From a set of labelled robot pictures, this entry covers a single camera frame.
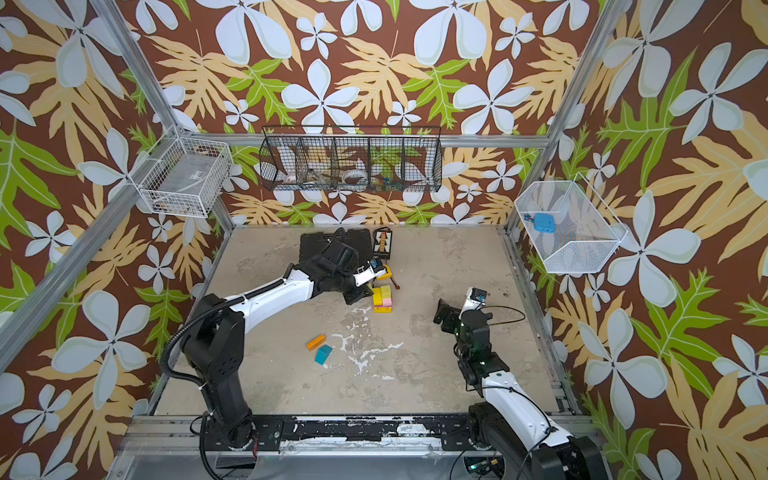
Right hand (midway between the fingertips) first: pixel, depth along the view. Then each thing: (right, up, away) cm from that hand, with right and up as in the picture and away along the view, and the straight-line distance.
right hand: (451, 302), depth 85 cm
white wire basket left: (-78, +37, +1) cm, 86 cm away
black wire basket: (-30, +46, +12) cm, 56 cm away
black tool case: (-29, +20, +24) cm, 43 cm away
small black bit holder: (-20, +20, +29) cm, 41 cm away
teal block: (-38, -16, +2) cm, 41 cm away
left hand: (-24, +6, +4) cm, 26 cm away
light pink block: (-18, -1, +8) cm, 20 cm away
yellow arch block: (-20, -4, +10) cm, 22 cm away
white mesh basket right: (+35, +20, -7) cm, 41 cm away
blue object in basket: (+27, +23, 0) cm, 36 cm away
